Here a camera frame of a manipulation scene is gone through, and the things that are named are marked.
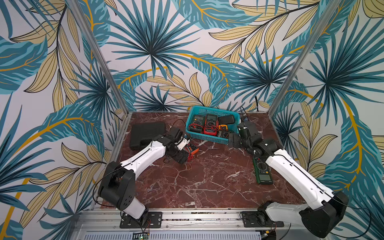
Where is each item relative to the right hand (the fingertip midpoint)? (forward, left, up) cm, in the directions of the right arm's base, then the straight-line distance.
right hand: (239, 136), depth 78 cm
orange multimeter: (+3, +24, -16) cm, 29 cm away
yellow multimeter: (+20, +2, -17) cm, 26 cm away
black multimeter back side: (+28, -3, -17) cm, 33 cm away
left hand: (-3, +32, -14) cm, 35 cm away
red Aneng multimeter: (+19, +11, -14) cm, 26 cm away
